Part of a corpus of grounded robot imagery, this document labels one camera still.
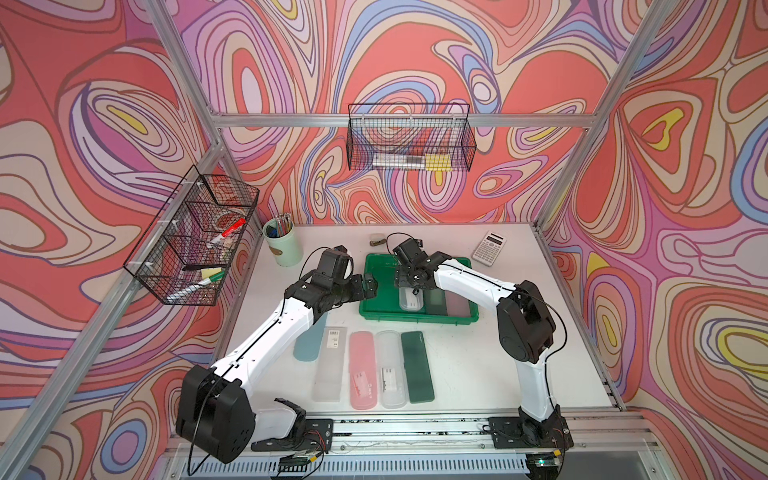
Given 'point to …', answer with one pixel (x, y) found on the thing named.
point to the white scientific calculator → (489, 248)
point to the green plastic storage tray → (385, 307)
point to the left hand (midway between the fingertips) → (367, 286)
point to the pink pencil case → (363, 370)
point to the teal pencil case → (308, 344)
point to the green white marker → (204, 282)
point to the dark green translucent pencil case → (435, 301)
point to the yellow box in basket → (438, 162)
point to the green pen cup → (283, 242)
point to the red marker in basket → (234, 226)
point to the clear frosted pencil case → (330, 365)
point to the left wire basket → (189, 247)
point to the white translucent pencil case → (391, 371)
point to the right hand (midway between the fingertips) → (410, 284)
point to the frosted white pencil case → (408, 301)
